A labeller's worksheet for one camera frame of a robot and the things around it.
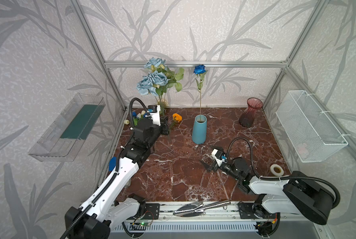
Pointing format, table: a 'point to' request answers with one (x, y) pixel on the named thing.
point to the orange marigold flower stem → (176, 118)
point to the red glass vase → (247, 116)
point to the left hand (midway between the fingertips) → (170, 112)
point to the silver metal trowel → (197, 208)
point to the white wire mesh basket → (309, 131)
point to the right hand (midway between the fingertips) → (206, 147)
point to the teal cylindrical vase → (199, 129)
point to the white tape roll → (275, 173)
